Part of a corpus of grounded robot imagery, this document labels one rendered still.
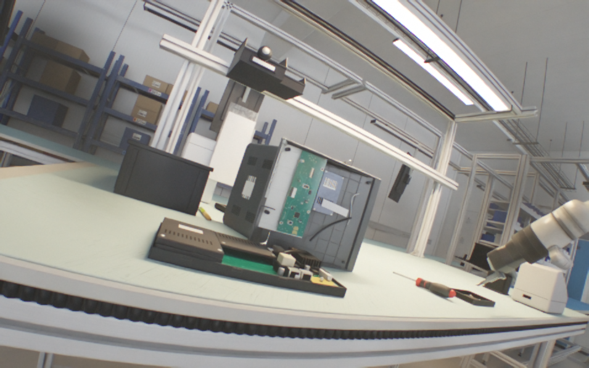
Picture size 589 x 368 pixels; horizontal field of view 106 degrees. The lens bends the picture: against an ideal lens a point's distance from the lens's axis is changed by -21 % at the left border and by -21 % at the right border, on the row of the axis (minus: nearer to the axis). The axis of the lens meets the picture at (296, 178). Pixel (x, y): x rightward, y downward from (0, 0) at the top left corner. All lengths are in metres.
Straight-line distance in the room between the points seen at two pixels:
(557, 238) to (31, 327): 0.81
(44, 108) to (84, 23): 1.45
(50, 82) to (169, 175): 3.86
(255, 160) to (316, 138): 4.60
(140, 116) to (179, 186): 3.49
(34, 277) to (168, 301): 0.11
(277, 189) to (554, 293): 0.96
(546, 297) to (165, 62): 4.79
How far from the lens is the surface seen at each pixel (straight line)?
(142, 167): 0.66
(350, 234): 0.60
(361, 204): 0.60
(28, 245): 0.31
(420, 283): 0.72
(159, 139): 1.11
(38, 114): 4.45
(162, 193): 0.66
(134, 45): 4.87
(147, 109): 4.13
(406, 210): 6.93
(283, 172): 0.51
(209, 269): 0.33
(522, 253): 0.72
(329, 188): 0.56
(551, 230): 0.71
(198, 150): 0.97
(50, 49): 4.53
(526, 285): 1.18
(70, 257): 0.30
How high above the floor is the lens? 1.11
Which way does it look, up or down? 4 degrees up
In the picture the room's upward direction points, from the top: 18 degrees clockwise
